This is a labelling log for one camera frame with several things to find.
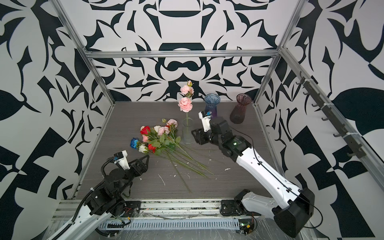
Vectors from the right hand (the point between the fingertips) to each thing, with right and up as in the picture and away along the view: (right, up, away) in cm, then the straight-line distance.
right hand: (196, 129), depth 72 cm
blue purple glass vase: (+10, +16, +21) cm, 28 cm away
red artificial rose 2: (-25, -13, +17) cm, 33 cm away
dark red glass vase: (+29, +7, +29) cm, 42 cm away
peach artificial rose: (-34, -1, +24) cm, 41 cm away
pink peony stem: (-15, +2, +29) cm, 33 cm away
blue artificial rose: (-38, -9, +20) cm, 43 cm away
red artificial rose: (-30, -2, +19) cm, 36 cm away
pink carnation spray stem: (-5, +13, +2) cm, 14 cm away
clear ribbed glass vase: (-4, +1, +15) cm, 16 cm away
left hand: (-26, -14, +5) cm, 30 cm away
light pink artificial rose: (-31, -7, +21) cm, 38 cm away
